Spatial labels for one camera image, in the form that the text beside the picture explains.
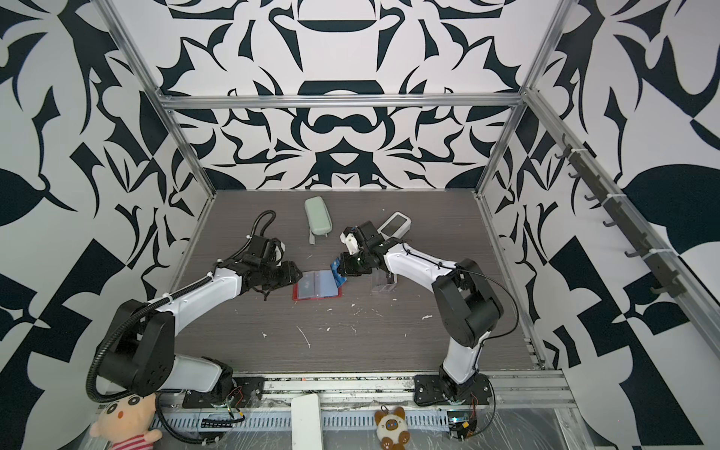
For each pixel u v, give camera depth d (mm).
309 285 925
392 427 672
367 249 714
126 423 639
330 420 713
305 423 661
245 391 739
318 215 1096
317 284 936
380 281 936
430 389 743
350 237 836
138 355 426
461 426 709
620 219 550
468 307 476
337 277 873
